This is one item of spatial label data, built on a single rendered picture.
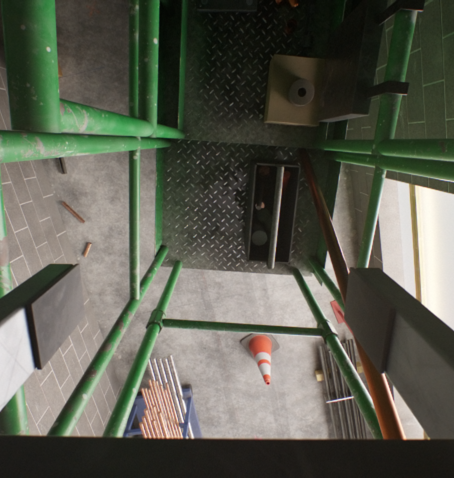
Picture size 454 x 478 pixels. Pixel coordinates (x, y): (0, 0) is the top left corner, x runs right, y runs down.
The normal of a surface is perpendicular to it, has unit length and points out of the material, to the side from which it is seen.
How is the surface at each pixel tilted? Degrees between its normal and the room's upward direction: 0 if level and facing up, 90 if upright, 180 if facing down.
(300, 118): 0
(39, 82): 45
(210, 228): 0
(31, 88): 27
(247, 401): 0
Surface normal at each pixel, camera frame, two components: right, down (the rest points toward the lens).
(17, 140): 0.92, -0.37
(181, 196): 0.00, 0.27
